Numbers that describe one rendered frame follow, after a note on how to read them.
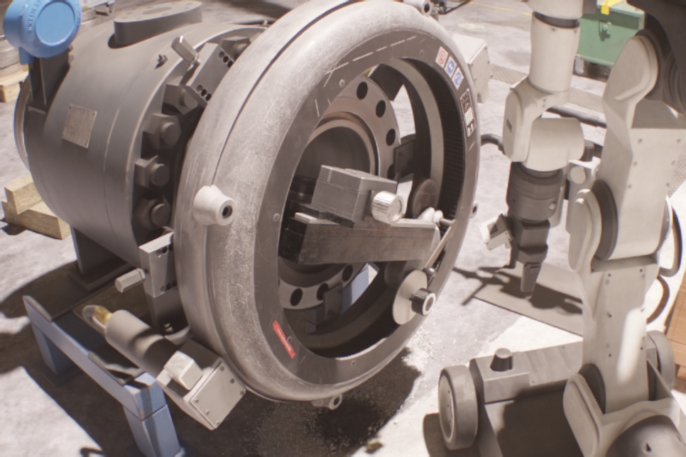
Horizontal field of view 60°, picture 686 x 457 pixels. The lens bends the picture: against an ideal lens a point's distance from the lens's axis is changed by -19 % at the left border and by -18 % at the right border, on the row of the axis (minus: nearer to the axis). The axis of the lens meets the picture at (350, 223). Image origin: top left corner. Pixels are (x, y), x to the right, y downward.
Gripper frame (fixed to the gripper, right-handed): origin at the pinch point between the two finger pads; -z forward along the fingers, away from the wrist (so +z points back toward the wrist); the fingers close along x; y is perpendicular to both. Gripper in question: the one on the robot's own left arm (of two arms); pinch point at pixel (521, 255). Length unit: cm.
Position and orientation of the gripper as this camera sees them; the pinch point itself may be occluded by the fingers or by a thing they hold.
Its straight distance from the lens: 117.0
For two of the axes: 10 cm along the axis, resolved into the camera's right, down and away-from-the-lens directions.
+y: -9.9, 0.7, -0.9
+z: 0.0, -7.7, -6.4
